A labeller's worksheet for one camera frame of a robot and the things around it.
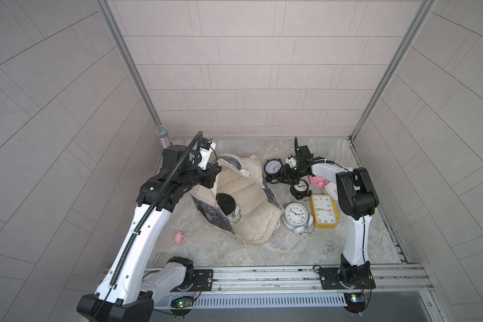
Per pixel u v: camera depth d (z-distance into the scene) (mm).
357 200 542
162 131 802
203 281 708
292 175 882
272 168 991
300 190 916
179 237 788
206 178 577
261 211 802
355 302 680
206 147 561
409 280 712
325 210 863
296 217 828
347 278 642
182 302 648
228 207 855
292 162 937
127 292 351
